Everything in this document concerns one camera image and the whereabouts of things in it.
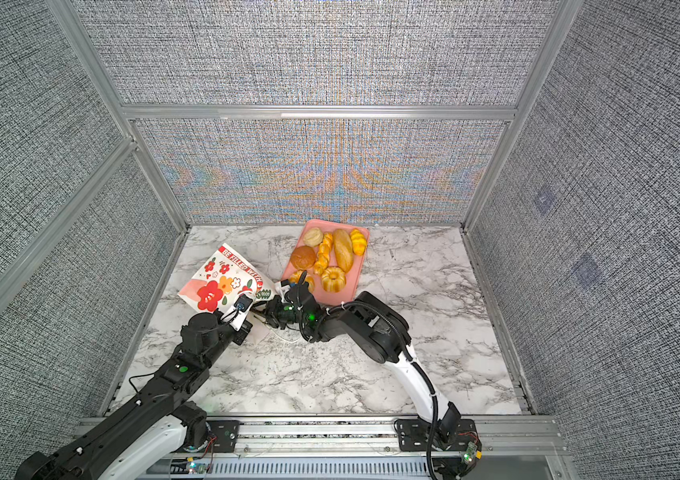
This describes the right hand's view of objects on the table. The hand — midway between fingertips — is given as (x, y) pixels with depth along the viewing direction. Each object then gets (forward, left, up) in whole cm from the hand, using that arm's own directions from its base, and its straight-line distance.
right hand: (249, 311), depth 88 cm
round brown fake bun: (+22, -14, -1) cm, 26 cm away
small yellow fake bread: (+14, -24, -4) cm, 28 cm away
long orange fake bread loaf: (+27, -28, -2) cm, 39 cm away
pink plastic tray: (+26, -23, -5) cm, 35 cm away
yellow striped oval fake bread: (+31, -34, -3) cm, 46 cm away
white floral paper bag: (+5, +6, +8) cm, 10 cm away
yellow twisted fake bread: (+27, -20, -5) cm, 34 cm away
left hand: (-2, -1, +7) cm, 7 cm away
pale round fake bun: (+32, -17, -1) cm, 36 cm away
